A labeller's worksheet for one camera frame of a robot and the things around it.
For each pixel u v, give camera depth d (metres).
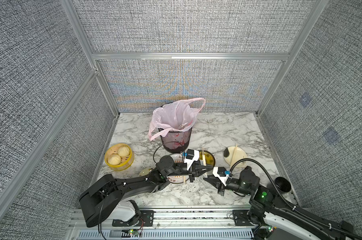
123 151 0.90
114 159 0.88
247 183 0.55
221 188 0.62
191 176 0.58
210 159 0.94
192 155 0.56
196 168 0.60
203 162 0.60
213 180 0.63
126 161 0.88
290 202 0.53
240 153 0.95
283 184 0.78
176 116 0.94
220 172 0.58
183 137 0.85
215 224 0.73
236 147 0.98
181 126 0.92
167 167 0.56
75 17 0.73
